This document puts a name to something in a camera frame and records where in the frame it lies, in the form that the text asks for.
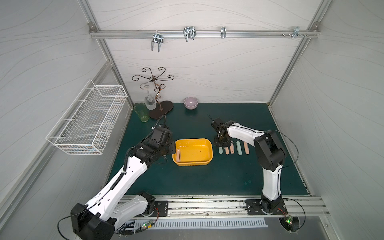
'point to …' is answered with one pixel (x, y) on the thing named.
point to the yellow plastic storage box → (194, 152)
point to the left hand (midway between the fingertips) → (172, 145)
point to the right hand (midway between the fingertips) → (219, 144)
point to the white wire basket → (84, 125)
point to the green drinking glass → (142, 111)
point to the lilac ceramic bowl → (190, 102)
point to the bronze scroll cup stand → (166, 106)
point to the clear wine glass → (150, 100)
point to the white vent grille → (139, 224)
